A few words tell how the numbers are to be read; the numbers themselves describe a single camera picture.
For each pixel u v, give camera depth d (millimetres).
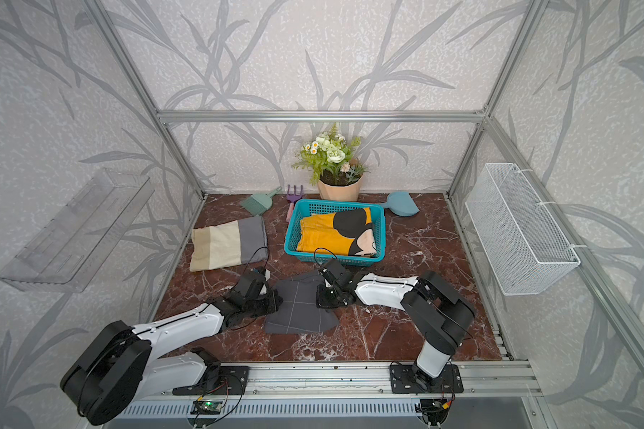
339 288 691
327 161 907
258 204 1157
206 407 706
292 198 1195
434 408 710
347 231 995
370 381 753
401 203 1162
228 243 1021
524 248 597
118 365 412
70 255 642
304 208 1050
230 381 736
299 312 849
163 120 940
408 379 746
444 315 444
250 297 693
